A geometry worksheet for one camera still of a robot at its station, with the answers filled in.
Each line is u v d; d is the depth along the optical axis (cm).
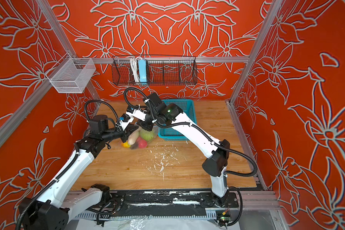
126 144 83
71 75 92
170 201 74
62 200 42
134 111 59
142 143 85
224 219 68
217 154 44
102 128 58
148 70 98
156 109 54
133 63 87
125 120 61
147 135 86
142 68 90
